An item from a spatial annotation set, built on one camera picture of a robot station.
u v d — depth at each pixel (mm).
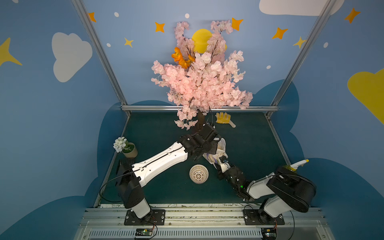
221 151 753
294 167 768
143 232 718
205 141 563
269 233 721
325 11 708
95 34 780
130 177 392
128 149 926
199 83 749
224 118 1183
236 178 664
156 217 735
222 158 763
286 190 459
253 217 748
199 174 883
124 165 440
